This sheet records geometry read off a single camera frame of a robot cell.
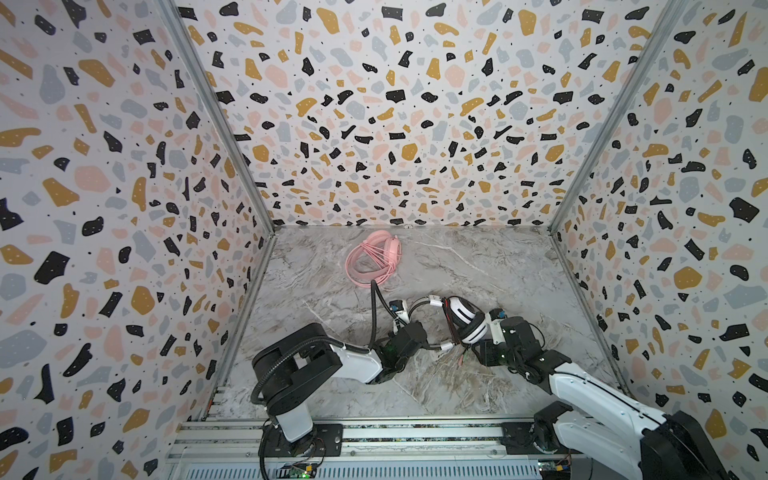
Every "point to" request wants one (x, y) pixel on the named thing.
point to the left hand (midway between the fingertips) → (427, 320)
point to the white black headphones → (469, 325)
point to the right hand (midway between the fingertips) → (474, 341)
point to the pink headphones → (373, 259)
